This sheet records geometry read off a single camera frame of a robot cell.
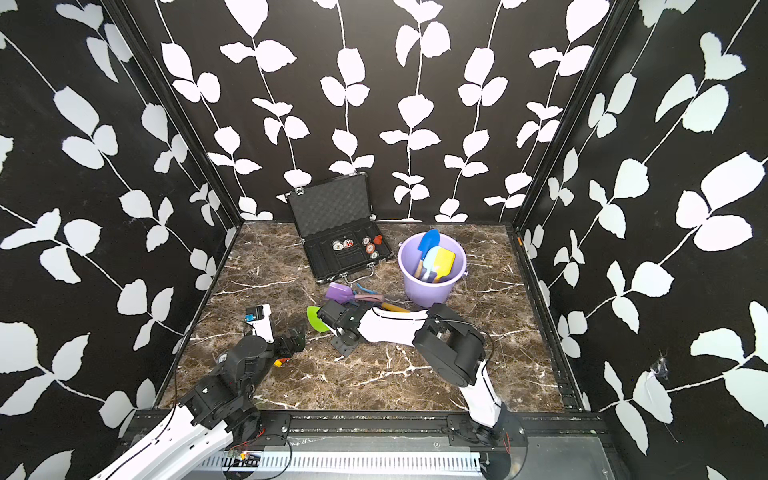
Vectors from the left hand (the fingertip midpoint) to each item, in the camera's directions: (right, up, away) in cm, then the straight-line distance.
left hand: (293, 319), depth 78 cm
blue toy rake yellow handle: (+24, +1, +18) cm, 30 cm away
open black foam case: (+5, +29, +33) cm, 44 cm away
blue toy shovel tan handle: (+39, +22, +17) cm, 48 cm away
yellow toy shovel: (+44, +14, +18) cm, 49 cm away
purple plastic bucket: (+37, +5, +10) cm, 39 cm away
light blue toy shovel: (+38, +14, +18) cm, 45 cm away
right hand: (+11, -8, +11) cm, 18 cm away
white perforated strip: (+18, -32, -8) cm, 38 cm away
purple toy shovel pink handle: (+9, +3, +20) cm, 22 cm away
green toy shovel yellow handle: (+4, -2, +6) cm, 8 cm away
